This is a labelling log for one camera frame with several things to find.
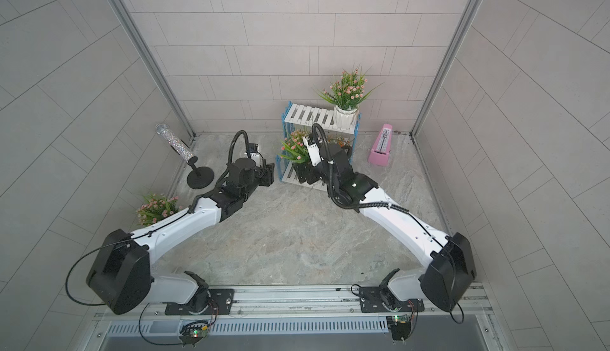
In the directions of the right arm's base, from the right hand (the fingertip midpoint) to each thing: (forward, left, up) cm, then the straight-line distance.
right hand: (304, 158), depth 76 cm
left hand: (+5, +12, -7) cm, 15 cm away
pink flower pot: (-9, +49, -10) cm, 51 cm away
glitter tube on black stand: (+11, +45, -23) cm, 52 cm away
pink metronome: (+17, -32, -20) cm, 41 cm away
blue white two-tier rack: (+19, 0, +1) cm, 19 cm away
